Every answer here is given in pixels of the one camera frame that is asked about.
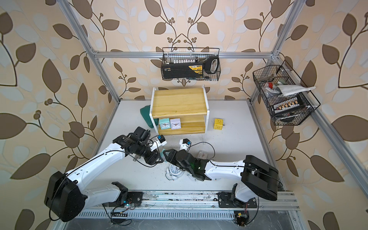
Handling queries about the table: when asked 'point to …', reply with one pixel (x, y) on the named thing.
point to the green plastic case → (145, 112)
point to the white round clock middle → (190, 176)
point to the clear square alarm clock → (202, 155)
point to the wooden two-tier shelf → (189, 104)
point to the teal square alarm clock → (165, 123)
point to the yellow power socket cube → (218, 124)
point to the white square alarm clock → (175, 123)
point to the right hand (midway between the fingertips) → (165, 154)
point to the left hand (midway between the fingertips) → (160, 157)
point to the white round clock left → (173, 172)
